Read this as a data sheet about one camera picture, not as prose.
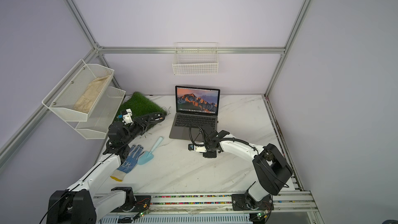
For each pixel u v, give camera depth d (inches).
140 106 43.7
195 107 41.5
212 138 25.9
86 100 30.3
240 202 29.2
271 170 17.2
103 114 37.4
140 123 27.6
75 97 29.6
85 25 32.2
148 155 35.4
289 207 29.0
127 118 28.9
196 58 37.6
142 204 28.4
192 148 29.7
